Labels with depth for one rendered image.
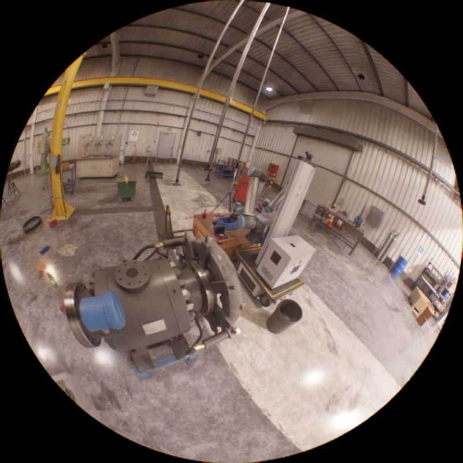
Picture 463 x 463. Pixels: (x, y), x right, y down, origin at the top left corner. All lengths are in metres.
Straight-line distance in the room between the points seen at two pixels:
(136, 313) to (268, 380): 1.38
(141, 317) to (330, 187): 9.32
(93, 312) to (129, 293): 0.28
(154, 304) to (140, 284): 0.13
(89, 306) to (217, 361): 1.25
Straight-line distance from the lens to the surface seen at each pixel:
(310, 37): 9.00
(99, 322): 0.70
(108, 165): 6.61
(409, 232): 8.90
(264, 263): 1.83
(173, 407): 1.60
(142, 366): 1.36
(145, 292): 0.87
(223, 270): 0.93
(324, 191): 9.43
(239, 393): 1.65
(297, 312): 1.89
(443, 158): 10.15
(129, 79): 11.64
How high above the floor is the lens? 1.58
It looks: 29 degrees down
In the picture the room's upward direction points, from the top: 17 degrees clockwise
